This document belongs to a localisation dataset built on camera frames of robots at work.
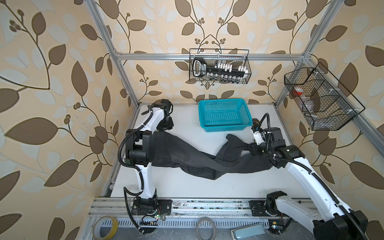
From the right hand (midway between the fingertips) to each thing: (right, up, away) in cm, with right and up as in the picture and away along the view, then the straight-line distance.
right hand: (254, 146), depth 79 cm
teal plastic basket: (-10, +18, +36) cm, 41 cm away
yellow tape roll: (-77, -35, -13) cm, 85 cm away
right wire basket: (+33, +23, -6) cm, 40 cm away
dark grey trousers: (-49, -5, +9) cm, 50 cm away
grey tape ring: (-23, -36, -9) cm, 44 cm away
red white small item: (+25, +30, +2) cm, 39 cm away
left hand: (-50, +10, +15) cm, 53 cm away
